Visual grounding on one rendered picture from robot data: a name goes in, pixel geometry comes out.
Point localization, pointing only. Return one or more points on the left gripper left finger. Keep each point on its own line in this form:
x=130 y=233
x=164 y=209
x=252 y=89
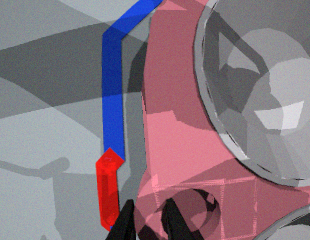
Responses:
x=124 y=227

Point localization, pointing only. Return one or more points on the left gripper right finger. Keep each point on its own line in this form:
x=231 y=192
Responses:
x=177 y=228

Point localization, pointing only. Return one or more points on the blue tape outline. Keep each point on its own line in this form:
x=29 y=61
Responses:
x=113 y=156

